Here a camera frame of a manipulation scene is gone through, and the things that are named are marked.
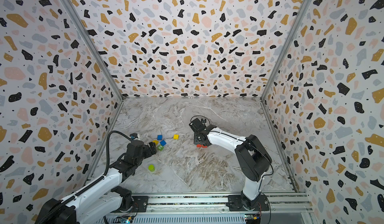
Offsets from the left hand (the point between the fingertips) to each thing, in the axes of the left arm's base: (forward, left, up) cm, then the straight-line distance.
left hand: (148, 144), depth 86 cm
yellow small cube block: (+9, -14, -8) cm, 19 cm away
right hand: (+5, -28, -2) cm, 29 cm away
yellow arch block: (+7, -1, -10) cm, 12 cm away
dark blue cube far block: (+9, -3, -9) cm, 13 cm away
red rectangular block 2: (+2, -31, -8) cm, 32 cm away
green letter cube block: (+2, -5, -8) cm, 9 cm away
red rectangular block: (+3, -29, -9) cm, 30 cm away
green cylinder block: (-11, -2, -6) cm, 13 cm away
